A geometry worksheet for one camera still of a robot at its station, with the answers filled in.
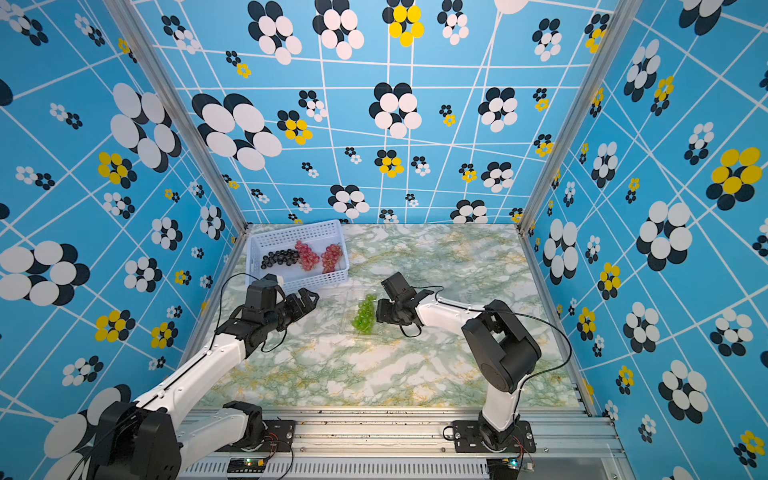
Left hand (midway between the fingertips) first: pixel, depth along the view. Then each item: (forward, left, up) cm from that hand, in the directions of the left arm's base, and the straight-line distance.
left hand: (313, 299), depth 86 cm
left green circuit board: (-38, +13, -15) cm, 43 cm away
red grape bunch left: (+23, +8, -9) cm, 26 cm away
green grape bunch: (0, -15, -9) cm, 17 cm away
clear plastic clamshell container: (-5, -12, -10) cm, 17 cm away
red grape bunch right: (+23, 0, -9) cm, 25 cm away
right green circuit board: (-38, -50, -13) cm, 64 cm away
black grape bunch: (+22, +15, -8) cm, 28 cm away
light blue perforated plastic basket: (+34, +6, -9) cm, 36 cm away
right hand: (+1, -21, -9) cm, 23 cm away
